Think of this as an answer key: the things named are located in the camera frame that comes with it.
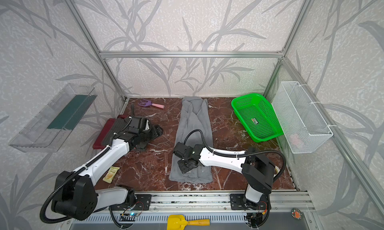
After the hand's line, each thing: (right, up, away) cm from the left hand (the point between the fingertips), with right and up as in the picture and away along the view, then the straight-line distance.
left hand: (161, 127), depth 86 cm
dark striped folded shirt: (-31, +1, +10) cm, 33 cm away
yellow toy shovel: (+13, -41, -19) cm, 47 cm away
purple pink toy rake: (-21, +15, +30) cm, 40 cm away
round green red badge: (+69, -39, -15) cm, 81 cm away
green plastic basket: (+65, +5, +24) cm, 70 cm away
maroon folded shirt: (-41, -11, +6) cm, 42 cm away
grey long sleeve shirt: (+18, +7, +19) cm, 27 cm away
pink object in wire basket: (+70, -4, -13) cm, 71 cm away
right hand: (+14, -18, -5) cm, 24 cm away
